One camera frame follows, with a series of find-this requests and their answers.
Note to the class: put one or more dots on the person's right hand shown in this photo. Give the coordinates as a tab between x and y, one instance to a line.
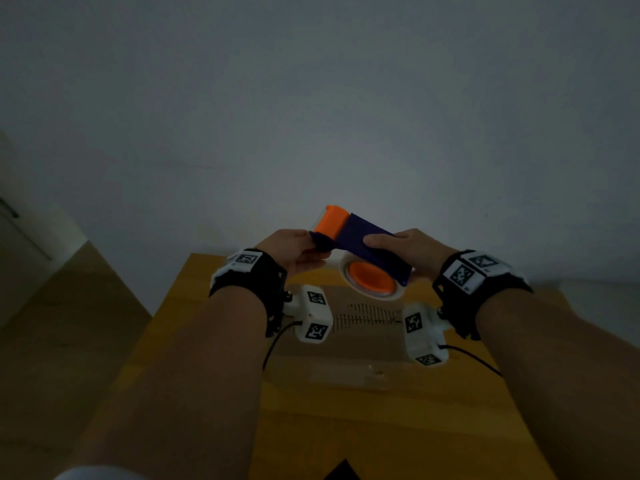
420	252

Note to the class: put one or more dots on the person's white sleeve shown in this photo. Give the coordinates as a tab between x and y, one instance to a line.
100	473

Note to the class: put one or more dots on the person's left forearm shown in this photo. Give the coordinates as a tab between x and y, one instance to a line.
200	384

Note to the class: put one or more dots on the white cabinet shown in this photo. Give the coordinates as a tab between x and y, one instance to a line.
30	259

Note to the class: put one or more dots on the black right wristband with markers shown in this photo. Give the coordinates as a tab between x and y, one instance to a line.
462	274

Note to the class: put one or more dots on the person's black trousers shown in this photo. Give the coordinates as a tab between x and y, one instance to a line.
343	472

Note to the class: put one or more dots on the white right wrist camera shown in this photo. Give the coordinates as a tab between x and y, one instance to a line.
422	339

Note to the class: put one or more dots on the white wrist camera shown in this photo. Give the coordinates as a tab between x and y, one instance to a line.
312	314
422	339

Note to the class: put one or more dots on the brown cardboard piece with staples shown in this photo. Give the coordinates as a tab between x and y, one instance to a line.
360	349

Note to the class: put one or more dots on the black left wristband with markers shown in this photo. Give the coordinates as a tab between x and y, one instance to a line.
260	274

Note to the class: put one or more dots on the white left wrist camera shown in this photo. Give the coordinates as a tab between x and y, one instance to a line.
312	314

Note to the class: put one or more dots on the white and orange round disc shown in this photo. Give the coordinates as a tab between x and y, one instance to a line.
375	297

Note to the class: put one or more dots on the black wristband with markers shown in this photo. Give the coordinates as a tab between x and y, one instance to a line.
260	274
462	274

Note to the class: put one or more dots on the person's left hand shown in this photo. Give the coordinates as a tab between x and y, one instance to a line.
295	249

